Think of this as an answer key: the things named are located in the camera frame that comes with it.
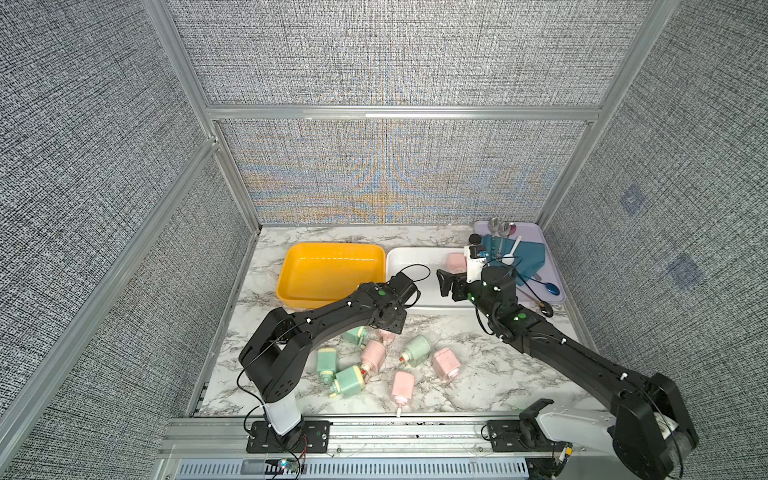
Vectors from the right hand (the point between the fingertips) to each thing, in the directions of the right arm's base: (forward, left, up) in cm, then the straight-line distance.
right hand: (453, 262), depth 81 cm
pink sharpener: (-13, +18, -19) cm, 30 cm away
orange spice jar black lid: (+20, -13, -14) cm, 27 cm away
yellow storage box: (+11, +43, -23) cm, 50 cm away
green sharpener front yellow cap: (-27, +28, -15) cm, 42 cm away
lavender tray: (+13, -40, -24) cm, 48 cm away
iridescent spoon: (+32, -32, -21) cm, 50 cm away
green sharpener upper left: (-14, +26, -16) cm, 34 cm away
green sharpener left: (-22, +34, -15) cm, 43 cm away
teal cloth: (+18, -34, -22) cm, 44 cm away
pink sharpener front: (-29, +14, -15) cm, 35 cm away
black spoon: (-2, -34, -23) cm, 41 cm away
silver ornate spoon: (+33, -24, -21) cm, 46 cm away
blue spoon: (+5, -38, -22) cm, 44 cm away
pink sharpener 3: (-23, +2, -15) cm, 27 cm away
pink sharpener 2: (-20, +22, -15) cm, 33 cm away
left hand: (-9, +16, -15) cm, 24 cm away
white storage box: (-5, +9, +6) cm, 12 cm away
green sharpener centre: (-19, +10, -14) cm, 26 cm away
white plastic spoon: (+16, -26, -20) cm, 36 cm away
